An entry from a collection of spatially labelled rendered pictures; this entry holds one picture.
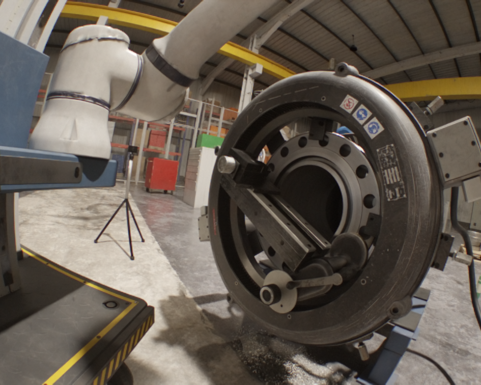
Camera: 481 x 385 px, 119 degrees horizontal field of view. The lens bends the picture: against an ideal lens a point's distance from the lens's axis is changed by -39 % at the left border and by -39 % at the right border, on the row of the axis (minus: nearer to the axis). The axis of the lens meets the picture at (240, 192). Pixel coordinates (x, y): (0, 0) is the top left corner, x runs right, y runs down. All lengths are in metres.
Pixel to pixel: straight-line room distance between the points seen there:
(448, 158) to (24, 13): 0.92
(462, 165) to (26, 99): 0.83
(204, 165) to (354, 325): 4.10
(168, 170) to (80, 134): 5.48
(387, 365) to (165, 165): 5.66
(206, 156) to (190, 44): 3.92
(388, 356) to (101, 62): 1.13
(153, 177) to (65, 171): 5.37
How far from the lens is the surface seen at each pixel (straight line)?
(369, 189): 0.59
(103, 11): 9.02
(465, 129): 0.48
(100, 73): 0.50
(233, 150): 0.63
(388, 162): 0.45
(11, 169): 0.36
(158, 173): 5.80
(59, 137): 0.45
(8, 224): 0.61
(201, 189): 4.39
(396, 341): 0.88
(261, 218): 0.59
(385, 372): 0.96
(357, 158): 0.62
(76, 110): 0.47
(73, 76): 0.49
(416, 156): 0.45
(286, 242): 0.54
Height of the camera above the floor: 0.65
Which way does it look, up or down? 3 degrees down
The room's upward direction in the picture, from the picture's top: 8 degrees clockwise
